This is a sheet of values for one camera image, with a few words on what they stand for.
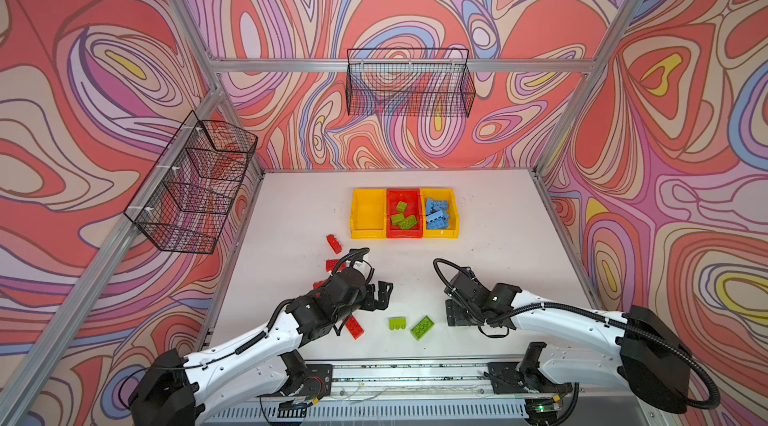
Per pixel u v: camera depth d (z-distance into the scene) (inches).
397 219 40.3
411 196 44.0
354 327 31.6
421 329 32.3
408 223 40.0
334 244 38.8
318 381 28.4
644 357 16.2
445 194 41.2
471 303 24.8
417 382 29.5
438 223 38.8
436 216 39.1
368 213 42.4
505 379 28.8
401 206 42.4
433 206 41.1
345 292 23.1
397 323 31.8
